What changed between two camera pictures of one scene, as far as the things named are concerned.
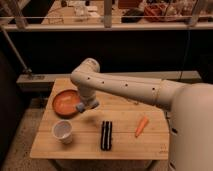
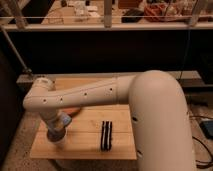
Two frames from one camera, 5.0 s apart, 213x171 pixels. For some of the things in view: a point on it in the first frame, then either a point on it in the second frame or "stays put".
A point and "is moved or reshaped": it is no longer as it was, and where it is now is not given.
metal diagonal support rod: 10,43 stays put
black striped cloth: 106,135 stays put
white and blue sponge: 81,107 is moved or reshaped
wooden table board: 117,128 stays put
